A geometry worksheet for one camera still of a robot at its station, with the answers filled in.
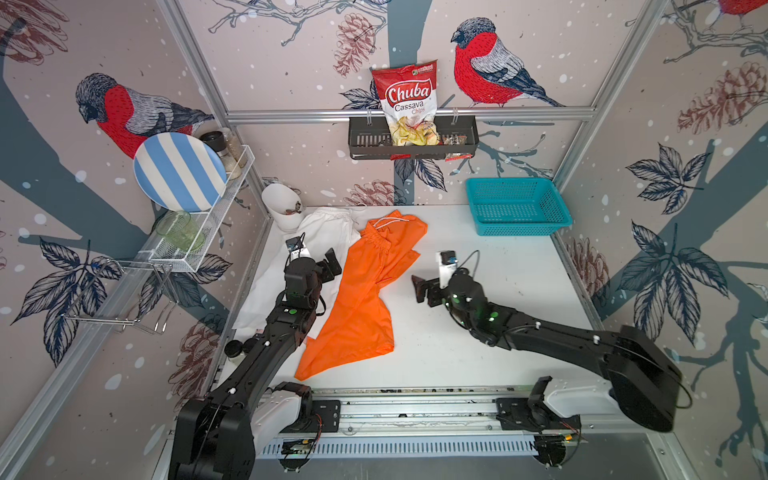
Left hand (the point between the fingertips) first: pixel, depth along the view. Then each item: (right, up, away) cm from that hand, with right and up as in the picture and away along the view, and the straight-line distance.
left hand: (327, 248), depth 83 cm
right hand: (+26, -8, -1) cm, 27 cm away
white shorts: (-7, +6, +24) cm, 26 cm away
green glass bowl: (-33, +6, -13) cm, 36 cm away
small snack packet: (+38, +33, +8) cm, 51 cm away
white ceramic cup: (-23, +15, +29) cm, 40 cm away
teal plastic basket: (+71, +15, +40) cm, 83 cm away
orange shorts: (+8, -24, +6) cm, 26 cm away
